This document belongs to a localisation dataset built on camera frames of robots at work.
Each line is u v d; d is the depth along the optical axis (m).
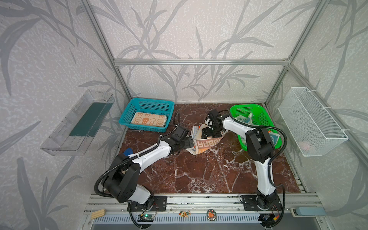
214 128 0.85
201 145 0.93
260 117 1.08
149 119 1.08
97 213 0.71
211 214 0.70
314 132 0.61
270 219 0.71
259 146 0.55
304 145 0.73
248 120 1.05
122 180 0.42
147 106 1.23
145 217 0.71
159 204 0.74
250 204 0.73
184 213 0.71
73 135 0.63
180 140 0.66
